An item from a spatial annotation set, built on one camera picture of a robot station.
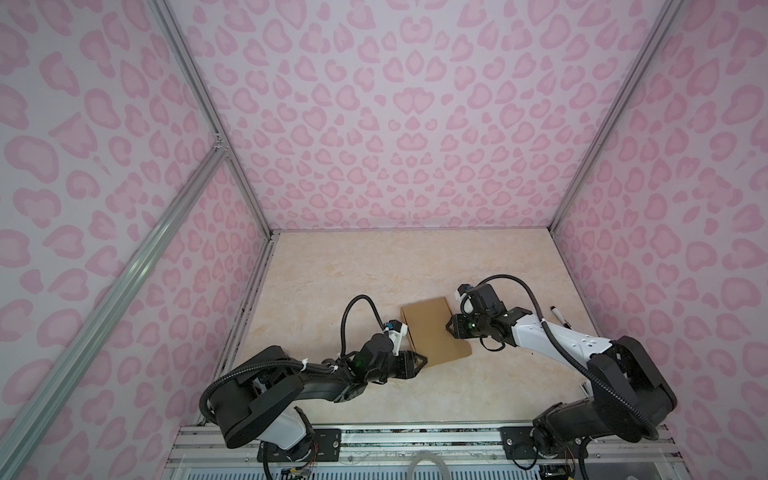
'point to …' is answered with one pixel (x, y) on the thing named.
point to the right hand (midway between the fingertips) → (452, 325)
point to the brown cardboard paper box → (426, 324)
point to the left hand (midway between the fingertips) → (427, 359)
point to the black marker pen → (563, 320)
